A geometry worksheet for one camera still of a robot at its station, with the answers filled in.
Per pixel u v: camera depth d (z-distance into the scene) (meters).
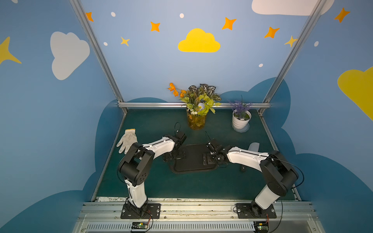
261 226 0.72
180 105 1.02
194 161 0.91
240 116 1.05
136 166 0.49
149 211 0.74
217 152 0.70
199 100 0.96
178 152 0.86
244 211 0.73
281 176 0.46
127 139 1.02
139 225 0.72
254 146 0.99
